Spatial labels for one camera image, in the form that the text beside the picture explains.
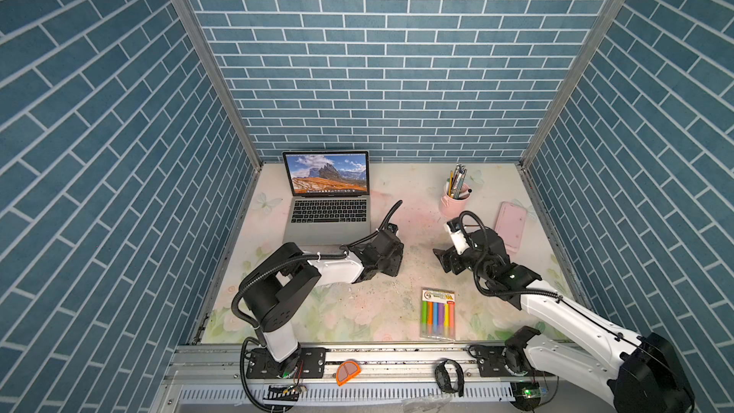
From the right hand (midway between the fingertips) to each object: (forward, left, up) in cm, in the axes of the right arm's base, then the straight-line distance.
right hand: (448, 244), depth 83 cm
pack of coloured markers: (-17, +2, -11) cm, 20 cm away
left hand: (-1, +14, -11) cm, 18 cm away
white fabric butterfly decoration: (+19, +66, -12) cm, 70 cm away
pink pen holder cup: (+18, -4, -6) cm, 20 cm away
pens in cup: (+23, -4, +2) cm, 23 cm away
